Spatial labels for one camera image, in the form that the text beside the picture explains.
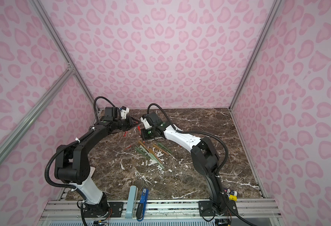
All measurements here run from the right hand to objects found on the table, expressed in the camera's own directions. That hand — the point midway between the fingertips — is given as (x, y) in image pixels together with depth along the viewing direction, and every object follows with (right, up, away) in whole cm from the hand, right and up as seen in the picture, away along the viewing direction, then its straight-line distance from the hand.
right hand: (142, 136), depth 87 cm
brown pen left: (+2, -10, +9) cm, 13 cm away
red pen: (-2, +4, +1) cm, 5 cm away
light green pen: (+2, -12, +7) cm, 15 cm away
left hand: (-1, +9, +2) cm, 9 cm away
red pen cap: (-16, -1, +17) cm, 23 cm away
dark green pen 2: (+13, -9, +10) cm, 19 cm away
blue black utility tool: (+2, -34, -14) cm, 37 cm away
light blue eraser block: (-2, -31, -16) cm, 35 cm away
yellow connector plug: (+51, -31, -11) cm, 61 cm away
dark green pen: (-3, -12, +8) cm, 14 cm away
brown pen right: (+11, -10, +8) cm, 17 cm away
